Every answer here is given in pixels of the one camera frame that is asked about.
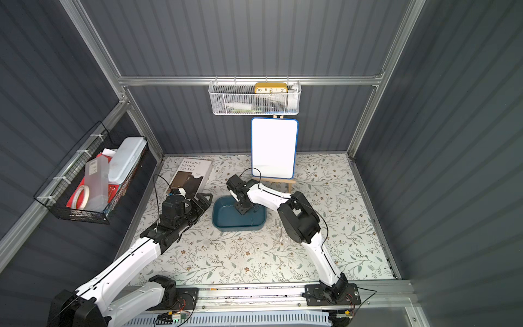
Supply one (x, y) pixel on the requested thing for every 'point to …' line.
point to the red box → (112, 187)
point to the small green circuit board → (183, 316)
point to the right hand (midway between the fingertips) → (249, 203)
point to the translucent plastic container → (97, 180)
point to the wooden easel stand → (289, 181)
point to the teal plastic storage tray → (226, 218)
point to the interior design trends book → (190, 176)
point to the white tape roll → (86, 197)
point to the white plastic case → (125, 158)
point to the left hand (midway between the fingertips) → (209, 200)
